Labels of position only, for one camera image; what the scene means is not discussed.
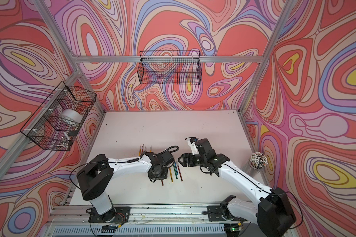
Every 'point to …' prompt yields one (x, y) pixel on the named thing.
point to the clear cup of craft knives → (258, 160)
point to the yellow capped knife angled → (151, 149)
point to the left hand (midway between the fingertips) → (165, 179)
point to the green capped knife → (175, 171)
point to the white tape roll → (72, 114)
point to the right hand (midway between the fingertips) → (185, 163)
